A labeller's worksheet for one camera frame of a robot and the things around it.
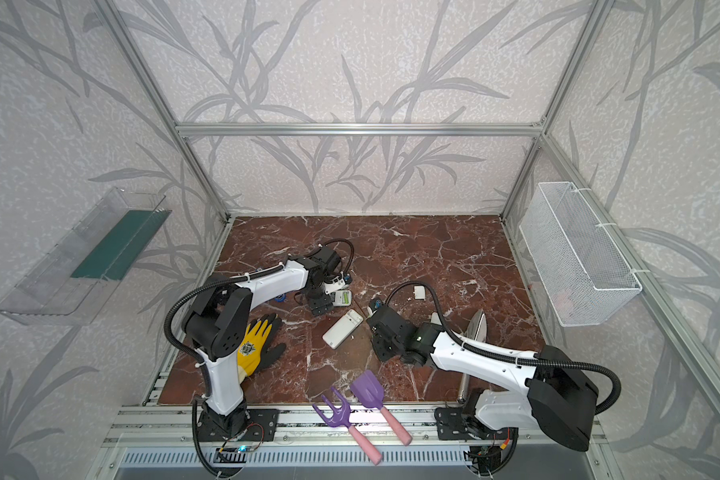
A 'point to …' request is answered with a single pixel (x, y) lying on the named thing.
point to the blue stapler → (280, 298)
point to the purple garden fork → (340, 416)
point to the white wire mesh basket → (584, 272)
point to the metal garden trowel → (477, 329)
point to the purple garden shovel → (369, 389)
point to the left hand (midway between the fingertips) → (321, 286)
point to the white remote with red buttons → (343, 298)
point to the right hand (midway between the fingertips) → (378, 329)
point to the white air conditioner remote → (343, 328)
